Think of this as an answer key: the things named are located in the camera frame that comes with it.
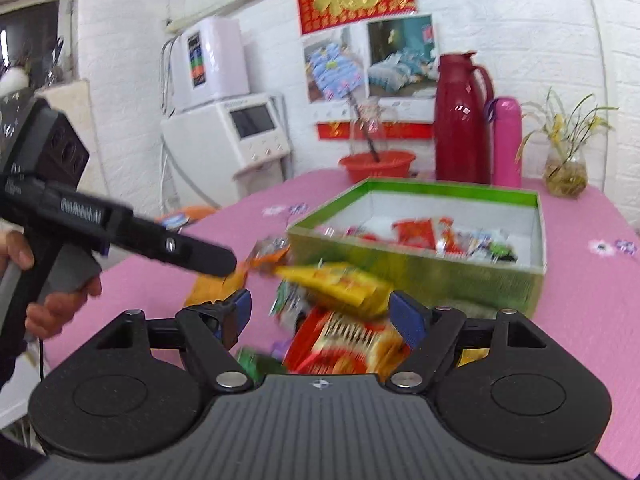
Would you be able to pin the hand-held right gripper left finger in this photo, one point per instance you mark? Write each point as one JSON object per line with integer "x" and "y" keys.
{"x": 242, "y": 310}

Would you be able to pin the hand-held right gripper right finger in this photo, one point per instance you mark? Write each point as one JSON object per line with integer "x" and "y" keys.
{"x": 405, "y": 317}

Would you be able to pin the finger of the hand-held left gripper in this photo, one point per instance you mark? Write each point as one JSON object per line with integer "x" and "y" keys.
{"x": 175, "y": 247}

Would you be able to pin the orange snack packet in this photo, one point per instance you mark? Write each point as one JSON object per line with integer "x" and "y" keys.
{"x": 210, "y": 287}

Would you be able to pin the green cardboard box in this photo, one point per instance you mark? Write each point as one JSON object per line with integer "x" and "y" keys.
{"x": 450, "y": 280}

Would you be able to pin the red chip packet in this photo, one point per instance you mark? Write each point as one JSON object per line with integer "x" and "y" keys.
{"x": 345, "y": 345}

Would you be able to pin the yellow chip packet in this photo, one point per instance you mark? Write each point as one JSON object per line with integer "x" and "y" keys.
{"x": 340, "y": 285}

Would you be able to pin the white blue packet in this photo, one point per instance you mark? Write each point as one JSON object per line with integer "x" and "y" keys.
{"x": 482, "y": 245}

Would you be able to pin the person's left hand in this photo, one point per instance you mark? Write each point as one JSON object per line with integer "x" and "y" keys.
{"x": 55, "y": 310}

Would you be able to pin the blue white jar lid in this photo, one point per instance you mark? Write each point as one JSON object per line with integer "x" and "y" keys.
{"x": 175, "y": 220}

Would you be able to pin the orange stool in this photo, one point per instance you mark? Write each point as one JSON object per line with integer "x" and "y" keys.
{"x": 202, "y": 212}

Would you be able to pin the green snack packet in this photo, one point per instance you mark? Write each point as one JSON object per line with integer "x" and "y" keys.
{"x": 252, "y": 362}

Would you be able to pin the clear packet with orange ends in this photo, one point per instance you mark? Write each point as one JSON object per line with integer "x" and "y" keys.
{"x": 267, "y": 255}

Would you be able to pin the yellow corn packet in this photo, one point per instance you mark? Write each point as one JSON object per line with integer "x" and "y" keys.
{"x": 472, "y": 357}

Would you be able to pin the red checked packet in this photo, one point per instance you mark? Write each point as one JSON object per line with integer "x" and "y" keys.
{"x": 415, "y": 235}

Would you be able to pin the white appliance with screen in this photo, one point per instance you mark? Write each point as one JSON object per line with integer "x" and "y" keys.
{"x": 210, "y": 150}

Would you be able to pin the red plastic basin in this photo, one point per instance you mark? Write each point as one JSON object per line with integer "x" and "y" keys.
{"x": 395, "y": 166}

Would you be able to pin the dark stirring stick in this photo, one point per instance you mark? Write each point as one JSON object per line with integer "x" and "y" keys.
{"x": 372, "y": 150}

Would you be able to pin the window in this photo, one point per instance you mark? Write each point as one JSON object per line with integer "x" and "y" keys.
{"x": 30, "y": 35}

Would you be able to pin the pink floral tablecloth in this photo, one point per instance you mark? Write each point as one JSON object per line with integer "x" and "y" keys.
{"x": 590, "y": 335}

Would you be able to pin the clear glass jar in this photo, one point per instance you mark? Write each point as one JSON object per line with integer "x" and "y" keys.
{"x": 385, "y": 130}

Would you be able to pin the white water purifier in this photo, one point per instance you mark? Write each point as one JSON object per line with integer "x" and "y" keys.
{"x": 220, "y": 60}

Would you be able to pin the red thermos jug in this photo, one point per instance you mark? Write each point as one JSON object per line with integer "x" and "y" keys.
{"x": 460, "y": 130}

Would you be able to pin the pink insulated bottle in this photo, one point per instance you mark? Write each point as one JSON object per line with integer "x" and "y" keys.
{"x": 506, "y": 145}

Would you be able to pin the glass vase with plant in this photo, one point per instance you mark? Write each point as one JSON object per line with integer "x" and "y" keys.
{"x": 565, "y": 175}

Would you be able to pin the bedding wall poster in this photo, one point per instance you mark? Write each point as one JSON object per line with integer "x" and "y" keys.
{"x": 400, "y": 60}

